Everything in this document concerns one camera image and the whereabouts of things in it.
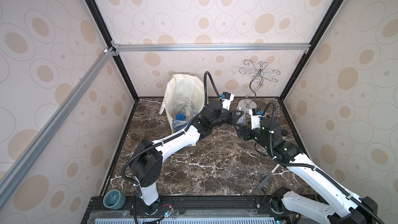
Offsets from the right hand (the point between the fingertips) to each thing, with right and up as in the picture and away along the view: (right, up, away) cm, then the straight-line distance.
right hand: (247, 122), depth 76 cm
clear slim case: (-3, +7, -1) cm, 8 cm away
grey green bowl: (-64, -37, -2) cm, 74 cm away
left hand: (-1, +4, -5) cm, 7 cm away
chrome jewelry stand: (+11, +12, +36) cm, 39 cm away
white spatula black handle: (+9, -33, +5) cm, 34 cm away
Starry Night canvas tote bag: (-35, +15, +34) cm, 51 cm away
